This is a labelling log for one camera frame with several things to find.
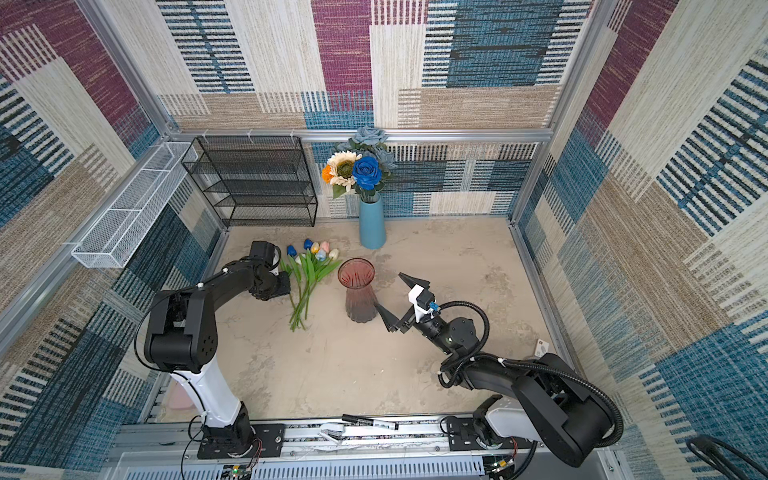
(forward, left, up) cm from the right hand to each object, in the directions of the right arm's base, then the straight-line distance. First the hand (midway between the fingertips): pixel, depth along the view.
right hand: (388, 290), depth 74 cm
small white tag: (-7, -43, -23) cm, 49 cm away
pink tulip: (+32, +22, -20) cm, 43 cm away
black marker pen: (-24, +6, -22) cm, 33 cm away
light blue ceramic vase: (+36, +5, -15) cm, 39 cm away
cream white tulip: (+24, +20, -22) cm, 38 cm away
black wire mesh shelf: (+51, +47, -5) cm, 70 cm away
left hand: (+15, +33, -19) cm, 42 cm away
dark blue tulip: (+17, +31, -22) cm, 41 cm away
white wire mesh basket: (+10, +64, +11) cm, 66 cm away
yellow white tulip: (+31, +26, -20) cm, 45 cm away
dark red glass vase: (+9, +8, -7) cm, 14 cm away
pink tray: (-17, +57, -23) cm, 63 cm away
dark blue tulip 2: (+33, +29, -21) cm, 49 cm away
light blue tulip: (+26, +23, -20) cm, 40 cm away
